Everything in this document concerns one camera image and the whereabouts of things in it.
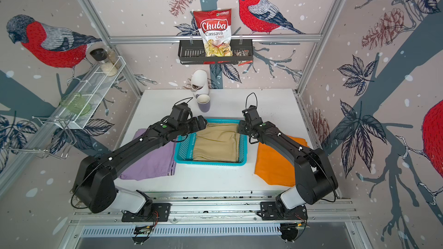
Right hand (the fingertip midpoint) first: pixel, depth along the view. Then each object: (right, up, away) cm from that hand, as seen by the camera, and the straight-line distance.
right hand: (242, 125), depth 90 cm
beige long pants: (-14, -9, +1) cm, 17 cm away
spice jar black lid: (-68, +30, -7) cm, 74 cm away
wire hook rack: (-70, +1, -27) cm, 75 cm away
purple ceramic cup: (-23, +13, +14) cm, 30 cm away
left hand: (-20, +3, -7) cm, 21 cm away
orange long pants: (+16, -21, -5) cm, 27 cm away
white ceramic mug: (-27, +29, +23) cm, 46 cm away
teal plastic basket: (-31, -12, -2) cm, 33 cm away
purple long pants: (-43, -19, -4) cm, 47 cm away
